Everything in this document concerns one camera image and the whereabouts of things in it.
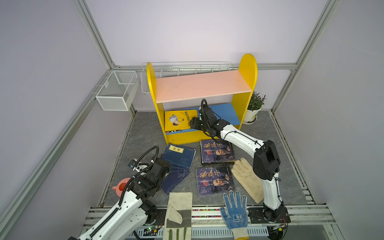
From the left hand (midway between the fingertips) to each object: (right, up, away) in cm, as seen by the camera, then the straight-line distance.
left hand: (154, 164), depth 78 cm
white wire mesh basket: (-32, +45, +27) cm, 61 cm away
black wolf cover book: (+5, +16, +12) cm, 21 cm away
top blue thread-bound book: (+12, +1, +13) cm, 18 cm away
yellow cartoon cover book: (+10, +23, +13) cm, 29 cm away
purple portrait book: (+32, +3, +14) cm, 35 cm away
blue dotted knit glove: (+43, -25, -4) cm, 50 cm away
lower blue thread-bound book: (+8, -11, +8) cm, 16 cm away
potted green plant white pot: (+63, +35, +23) cm, 76 cm away
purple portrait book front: (+32, -11, +6) cm, 34 cm away
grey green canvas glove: (+14, -27, -7) cm, 32 cm away
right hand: (+20, +22, +11) cm, 32 cm away
